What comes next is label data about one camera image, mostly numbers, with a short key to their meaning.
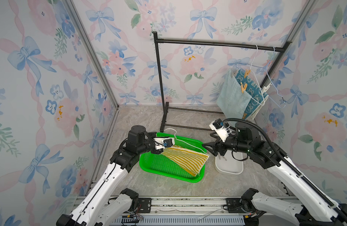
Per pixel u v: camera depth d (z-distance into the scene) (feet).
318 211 1.24
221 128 1.80
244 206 2.17
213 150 1.89
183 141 2.21
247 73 2.72
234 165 2.94
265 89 2.43
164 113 3.60
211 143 1.86
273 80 3.20
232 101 2.96
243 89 2.51
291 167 1.37
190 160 2.66
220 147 1.83
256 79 3.46
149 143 1.95
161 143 1.86
